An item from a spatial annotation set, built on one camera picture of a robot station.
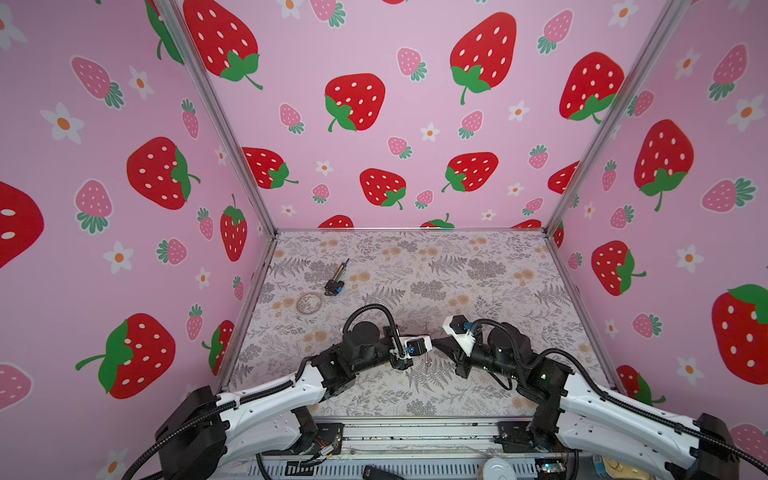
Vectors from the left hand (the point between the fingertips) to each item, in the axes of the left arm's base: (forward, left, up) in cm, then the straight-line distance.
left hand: (425, 331), depth 72 cm
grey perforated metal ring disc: (+20, +37, -20) cm, 47 cm away
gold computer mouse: (-26, -44, -15) cm, 53 cm away
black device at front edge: (-27, +13, -20) cm, 36 cm away
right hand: (-2, -2, -1) cm, 3 cm away
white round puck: (-26, -16, -15) cm, 34 cm away
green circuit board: (-25, -31, -20) cm, 44 cm away
